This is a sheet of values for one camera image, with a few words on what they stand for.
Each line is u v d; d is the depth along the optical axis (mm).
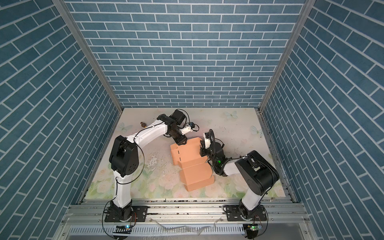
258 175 477
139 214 741
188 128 848
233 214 736
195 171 889
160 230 706
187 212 754
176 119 748
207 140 798
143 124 1085
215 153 690
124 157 520
